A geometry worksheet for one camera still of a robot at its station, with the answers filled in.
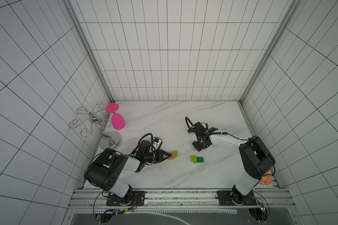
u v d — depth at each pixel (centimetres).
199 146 81
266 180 77
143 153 71
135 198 72
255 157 46
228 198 73
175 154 83
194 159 84
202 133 71
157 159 78
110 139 92
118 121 84
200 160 85
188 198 74
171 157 84
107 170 46
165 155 83
